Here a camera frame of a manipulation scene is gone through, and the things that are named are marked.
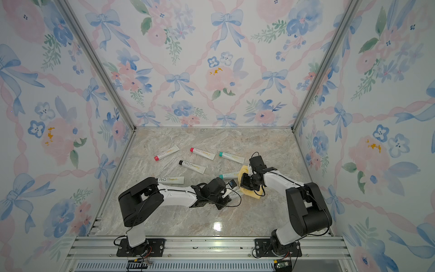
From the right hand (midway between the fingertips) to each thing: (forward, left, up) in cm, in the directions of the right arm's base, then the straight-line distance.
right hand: (242, 184), depth 92 cm
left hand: (-7, +6, -1) cm, 10 cm away
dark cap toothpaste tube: (-11, +5, +13) cm, 18 cm away
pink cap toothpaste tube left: (+20, +45, +1) cm, 50 cm away
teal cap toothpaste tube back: (+18, +5, 0) cm, 18 cm away
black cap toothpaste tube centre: (+11, +28, 0) cm, 30 cm away
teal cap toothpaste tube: (+5, +7, 0) cm, 9 cm away
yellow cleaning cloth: (+8, 0, 0) cm, 8 cm away
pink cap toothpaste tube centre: (+21, +23, -1) cm, 31 cm away
